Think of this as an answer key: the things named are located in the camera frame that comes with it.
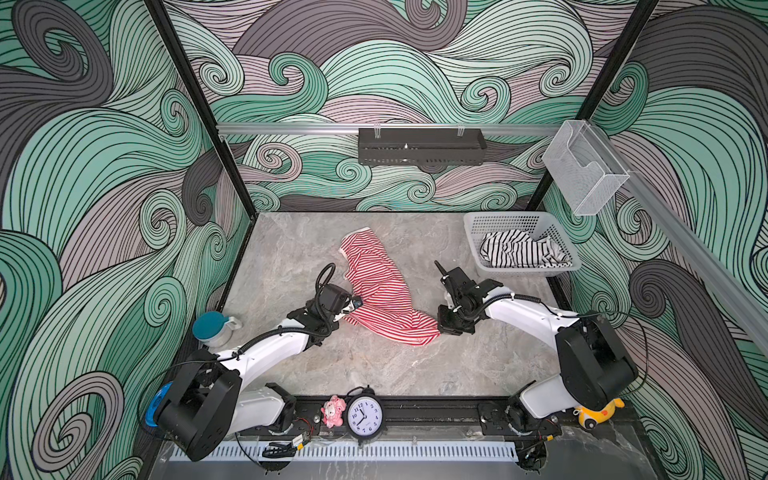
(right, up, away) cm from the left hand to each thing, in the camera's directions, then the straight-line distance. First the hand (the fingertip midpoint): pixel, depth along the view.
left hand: (320, 301), depth 88 cm
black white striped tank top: (+68, +15, +19) cm, 72 cm away
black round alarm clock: (+14, -24, -16) cm, 33 cm away
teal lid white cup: (-28, -6, -7) cm, 29 cm away
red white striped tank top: (+20, -3, +3) cm, 21 cm away
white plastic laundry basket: (+77, +24, +23) cm, 83 cm away
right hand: (+36, -8, -1) cm, 37 cm away
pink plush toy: (+6, -24, -16) cm, 29 cm away
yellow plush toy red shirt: (+69, -24, -18) cm, 75 cm away
